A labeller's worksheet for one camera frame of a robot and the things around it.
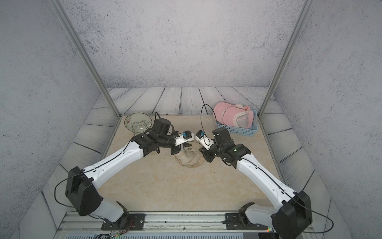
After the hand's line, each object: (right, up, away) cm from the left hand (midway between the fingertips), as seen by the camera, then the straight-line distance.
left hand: (191, 142), depth 76 cm
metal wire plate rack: (-38, +8, +24) cm, 46 cm away
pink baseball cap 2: (+34, +14, +34) cm, 50 cm away
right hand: (+5, -3, +1) cm, 6 cm away
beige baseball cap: (-2, -10, +13) cm, 16 cm away
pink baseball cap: (+24, +18, +35) cm, 47 cm away
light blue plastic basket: (+39, +5, +28) cm, 48 cm away
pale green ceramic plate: (-36, +11, +23) cm, 44 cm away
